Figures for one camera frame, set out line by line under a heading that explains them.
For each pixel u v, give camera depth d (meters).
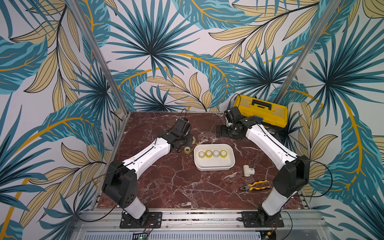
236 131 0.59
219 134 0.78
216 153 0.96
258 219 0.69
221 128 0.77
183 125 0.65
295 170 0.44
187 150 0.98
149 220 0.72
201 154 0.97
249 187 0.84
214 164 0.94
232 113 0.65
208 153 0.97
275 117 0.96
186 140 0.72
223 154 0.97
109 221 0.75
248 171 0.88
